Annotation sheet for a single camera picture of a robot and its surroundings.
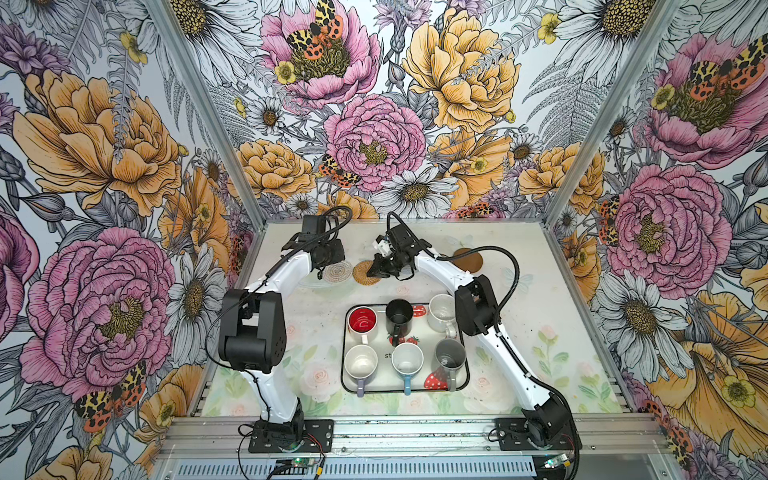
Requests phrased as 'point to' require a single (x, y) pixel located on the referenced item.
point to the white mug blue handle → (407, 359)
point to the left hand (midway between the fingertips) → (339, 259)
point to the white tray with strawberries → (386, 378)
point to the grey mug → (451, 355)
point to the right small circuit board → (561, 460)
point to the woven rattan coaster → (360, 273)
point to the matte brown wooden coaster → (472, 262)
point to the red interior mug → (363, 320)
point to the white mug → (441, 315)
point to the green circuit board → (303, 462)
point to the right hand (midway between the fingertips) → (369, 279)
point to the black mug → (398, 318)
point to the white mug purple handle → (361, 362)
